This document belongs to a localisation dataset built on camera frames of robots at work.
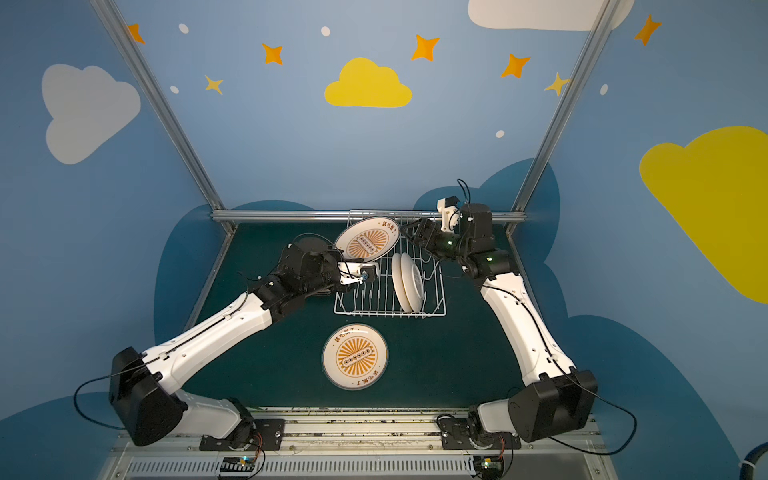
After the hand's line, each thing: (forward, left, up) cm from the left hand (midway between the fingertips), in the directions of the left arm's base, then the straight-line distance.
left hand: (357, 249), depth 75 cm
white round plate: (-17, +1, -30) cm, 34 cm away
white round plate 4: (+1, -15, -16) cm, 22 cm away
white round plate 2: (+6, -2, -3) cm, 8 cm away
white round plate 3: (+5, -10, -13) cm, 17 cm away
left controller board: (-44, +28, -33) cm, 62 cm away
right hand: (+2, -14, +4) cm, 15 cm away
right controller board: (-43, -34, -32) cm, 64 cm away
